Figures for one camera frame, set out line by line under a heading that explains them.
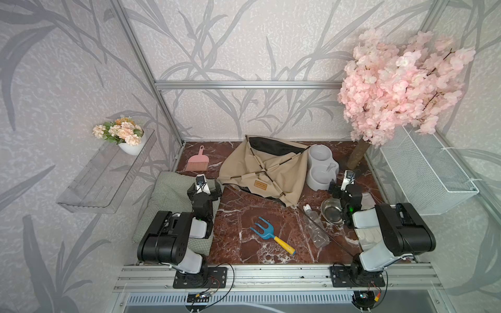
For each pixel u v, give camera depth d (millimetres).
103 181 680
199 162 1096
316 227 811
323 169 1033
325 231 831
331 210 908
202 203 682
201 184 740
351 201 722
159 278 747
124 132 614
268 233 838
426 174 620
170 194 946
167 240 456
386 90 642
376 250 565
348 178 810
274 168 1005
